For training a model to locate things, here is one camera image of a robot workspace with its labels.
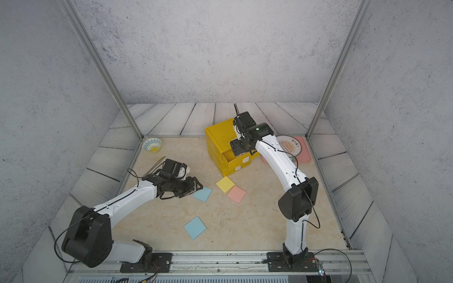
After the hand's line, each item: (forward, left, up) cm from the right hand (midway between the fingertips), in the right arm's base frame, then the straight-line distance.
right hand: (241, 146), depth 83 cm
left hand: (-15, +19, -14) cm, 28 cm away
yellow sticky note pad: (-6, +9, -24) cm, 26 cm away
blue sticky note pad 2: (-29, +22, -25) cm, 44 cm away
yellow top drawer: (-6, +5, -4) cm, 8 cm away
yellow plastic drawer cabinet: (-1, +11, -4) cm, 11 cm away
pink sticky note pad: (-12, +3, -25) cm, 28 cm away
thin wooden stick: (+5, +52, -23) cm, 57 cm away
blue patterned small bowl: (+21, +57, -22) cm, 64 cm away
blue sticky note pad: (-13, +20, -23) cm, 33 cm away
